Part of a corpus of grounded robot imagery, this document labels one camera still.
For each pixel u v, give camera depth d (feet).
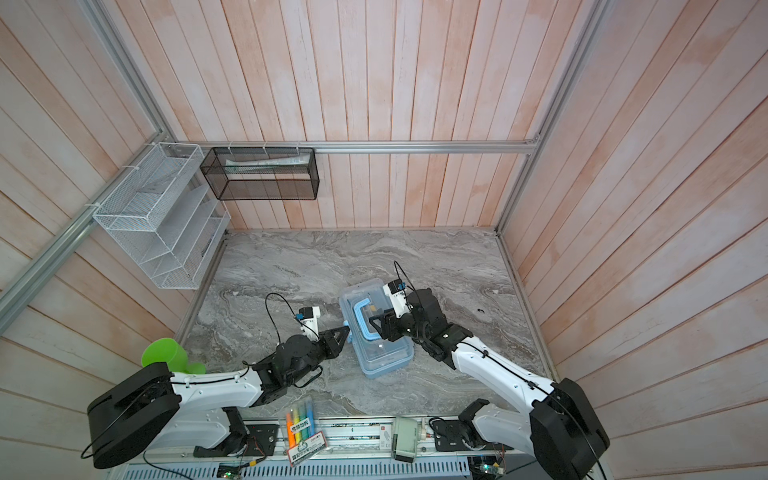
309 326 2.31
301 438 2.39
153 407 1.43
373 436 2.45
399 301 2.38
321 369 2.39
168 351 2.38
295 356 2.01
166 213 2.39
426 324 2.05
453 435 2.40
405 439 2.25
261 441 2.40
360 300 2.84
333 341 2.44
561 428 1.31
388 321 2.30
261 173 3.41
